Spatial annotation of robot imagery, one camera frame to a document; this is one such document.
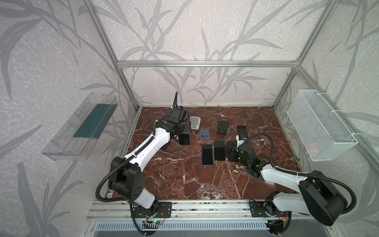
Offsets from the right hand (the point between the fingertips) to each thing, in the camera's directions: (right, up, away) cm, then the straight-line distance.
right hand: (229, 143), depth 89 cm
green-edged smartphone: (-14, -8, +4) cm, 16 cm away
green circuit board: (-40, -35, -19) cm, 56 cm away
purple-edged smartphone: (-29, +1, +7) cm, 30 cm away
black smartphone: (-5, -6, +8) cm, 11 cm away
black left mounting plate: (-38, -31, -17) cm, 52 cm away
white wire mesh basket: (+34, +8, -28) cm, 44 cm away
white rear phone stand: (-21, +13, +10) cm, 27 cm away
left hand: (-26, +13, -4) cm, 29 cm away
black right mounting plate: (+11, -31, -16) cm, 36 cm away
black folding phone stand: (-3, +9, +12) cm, 15 cm away
